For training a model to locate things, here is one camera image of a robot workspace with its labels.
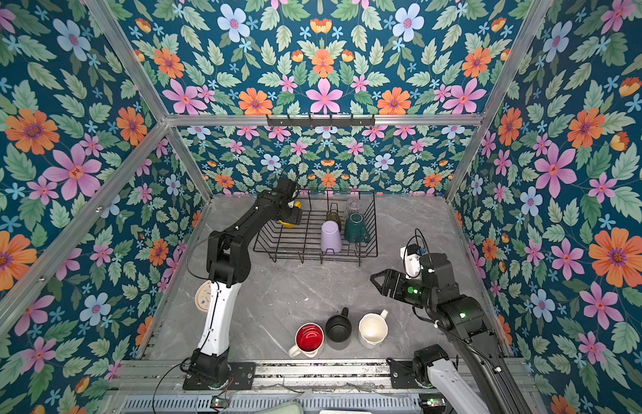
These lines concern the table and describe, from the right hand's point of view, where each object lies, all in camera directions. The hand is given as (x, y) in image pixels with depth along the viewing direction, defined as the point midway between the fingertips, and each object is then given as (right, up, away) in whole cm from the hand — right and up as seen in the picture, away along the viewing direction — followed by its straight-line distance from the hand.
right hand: (379, 279), depth 69 cm
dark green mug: (-5, +12, +29) cm, 32 cm away
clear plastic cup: (-5, +22, +36) cm, 42 cm away
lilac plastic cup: (-14, +10, +22) cm, 28 cm away
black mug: (-11, -18, +13) cm, 25 cm away
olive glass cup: (-13, +18, +36) cm, 42 cm away
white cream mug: (0, -19, +12) cm, 22 cm away
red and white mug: (-20, -21, +10) cm, 30 cm away
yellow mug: (-28, +22, +32) cm, 48 cm away
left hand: (-30, +20, +34) cm, 50 cm away
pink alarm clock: (-58, -10, +18) cm, 61 cm away
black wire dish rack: (-25, +8, +33) cm, 42 cm away
